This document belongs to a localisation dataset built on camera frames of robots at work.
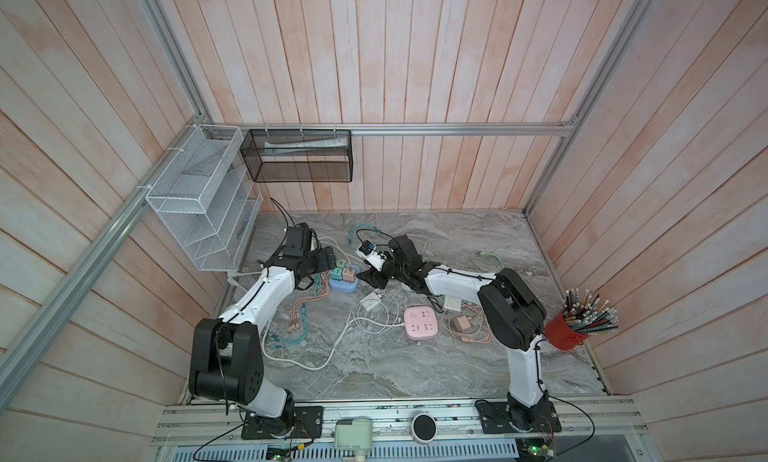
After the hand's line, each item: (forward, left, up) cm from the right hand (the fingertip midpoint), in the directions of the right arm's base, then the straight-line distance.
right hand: (361, 267), depth 93 cm
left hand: (-1, +12, +3) cm, 12 cm away
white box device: (-44, -1, -7) cm, 44 cm away
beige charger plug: (-15, -31, -7) cm, 35 cm away
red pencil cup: (-19, -57, +7) cm, 60 cm away
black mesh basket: (+36, +24, +16) cm, 46 cm away
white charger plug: (-8, -3, -7) cm, 11 cm away
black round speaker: (-42, -17, -4) cm, 46 cm away
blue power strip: (-3, +7, -7) cm, 10 cm away
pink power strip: (-15, -18, -7) cm, 25 cm away
